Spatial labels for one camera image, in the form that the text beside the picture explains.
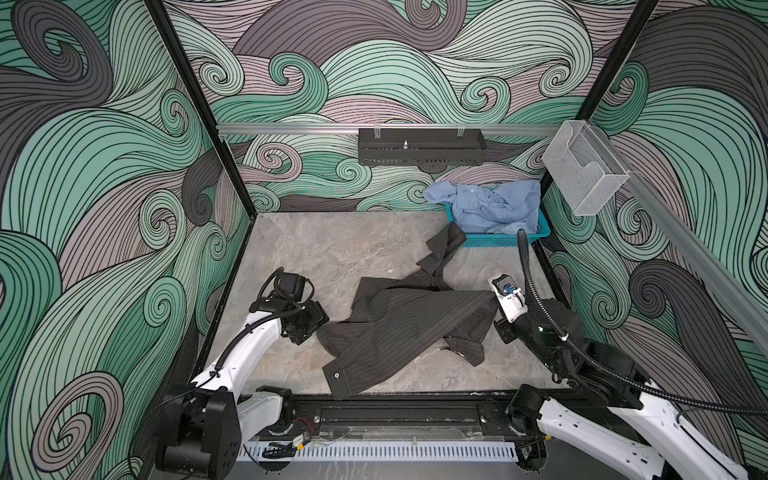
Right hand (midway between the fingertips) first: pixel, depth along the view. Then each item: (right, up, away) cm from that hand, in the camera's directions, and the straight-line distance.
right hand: (498, 295), depth 66 cm
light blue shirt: (+24, +25, +47) cm, 58 cm away
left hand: (-43, -11, +18) cm, 48 cm away
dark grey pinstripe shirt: (-22, -10, +14) cm, 28 cm away
